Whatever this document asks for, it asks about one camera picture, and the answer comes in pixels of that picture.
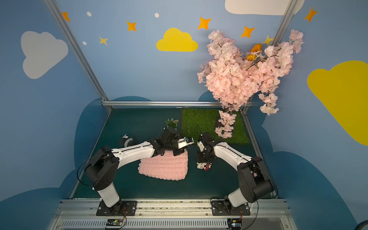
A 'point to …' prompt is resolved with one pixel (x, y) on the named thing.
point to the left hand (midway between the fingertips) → (187, 142)
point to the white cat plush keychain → (205, 166)
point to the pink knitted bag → (171, 165)
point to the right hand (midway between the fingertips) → (201, 158)
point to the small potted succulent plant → (171, 123)
